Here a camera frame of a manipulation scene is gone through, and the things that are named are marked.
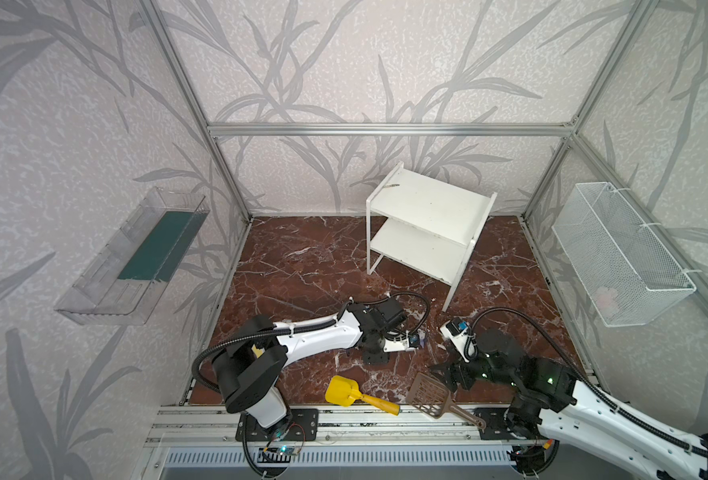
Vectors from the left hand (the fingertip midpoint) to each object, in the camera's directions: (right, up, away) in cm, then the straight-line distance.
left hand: (385, 341), depth 84 cm
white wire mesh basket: (+50, +22, -22) cm, 59 cm away
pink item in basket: (+55, +14, -11) cm, 57 cm away
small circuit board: (-26, -22, -13) cm, 36 cm away
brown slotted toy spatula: (+13, -13, -7) cm, 19 cm away
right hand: (+13, +1, -10) cm, 16 cm away
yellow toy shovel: (-11, -12, -6) cm, 17 cm away
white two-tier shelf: (+9, +33, -10) cm, 36 cm away
